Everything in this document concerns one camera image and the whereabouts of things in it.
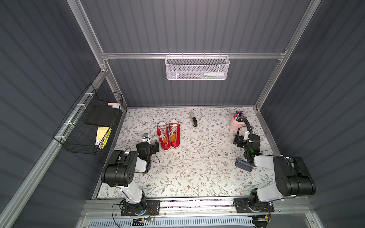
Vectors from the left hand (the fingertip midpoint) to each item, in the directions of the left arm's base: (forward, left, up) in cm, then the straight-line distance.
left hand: (148, 141), depth 95 cm
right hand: (+2, -65, +4) cm, 66 cm away
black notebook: (+3, +21, +24) cm, 32 cm away
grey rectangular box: (-17, -61, 0) cm, 63 cm away
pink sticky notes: (+12, +17, +23) cm, 31 cm away
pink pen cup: (+12, -61, +3) cm, 62 cm away
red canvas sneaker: (+4, -11, +2) cm, 11 cm away
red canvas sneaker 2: (+5, -18, +3) cm, 19 cm away
